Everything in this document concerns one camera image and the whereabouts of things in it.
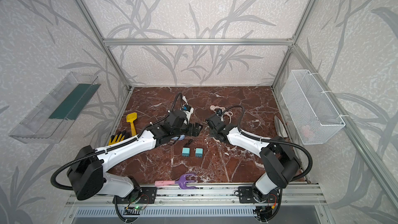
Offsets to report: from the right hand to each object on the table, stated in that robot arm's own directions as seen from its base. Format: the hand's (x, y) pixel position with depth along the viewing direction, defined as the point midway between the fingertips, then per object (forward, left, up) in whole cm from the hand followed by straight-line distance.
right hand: (216, 123), depth 91 cm
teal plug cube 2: (-15, +10, -6) cm, 19 cm away
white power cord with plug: (+24, +22, -7) cm, 33 cm away
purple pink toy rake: (-30, +17, -6) cm, 35 cm away
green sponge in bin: (-7, +60, +30) cm, 67 cm away
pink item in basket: (-12, -43, +13) cm, 47 cm away
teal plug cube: (-15, +17, -6) cm, 24 cm away
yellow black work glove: (-7, +59, -5) cm, 60 cm away
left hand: (-4, +9, +9) cm, 14 cm away
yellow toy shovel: (+7, +56, -5) cm, 57 cm away
